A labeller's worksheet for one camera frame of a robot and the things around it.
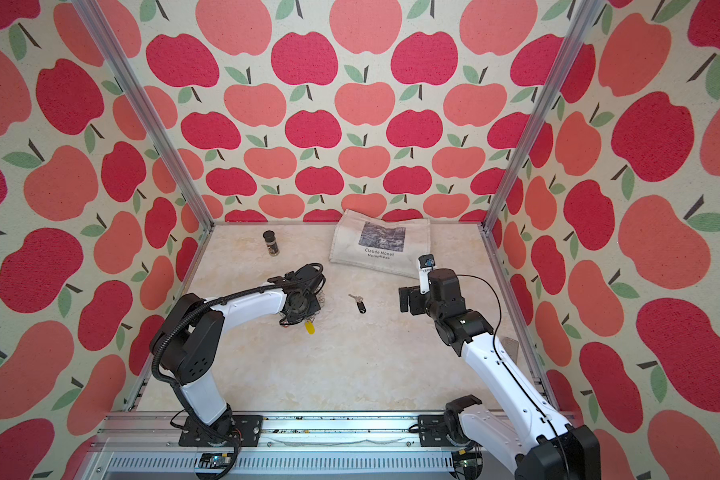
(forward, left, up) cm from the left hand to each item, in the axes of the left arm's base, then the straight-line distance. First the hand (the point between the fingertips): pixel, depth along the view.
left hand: (318, 312), depth 94 cm
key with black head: (+4, -13, -2) cm, 14 cm away
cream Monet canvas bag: (+23, -24, +6) cm, 34 cm away
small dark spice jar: (+25, +19, +5) cm, 32 cm away
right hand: (-1, -31, +17) cm, 35 cm away
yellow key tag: (-4, +2, -2) cm, 5 cm away
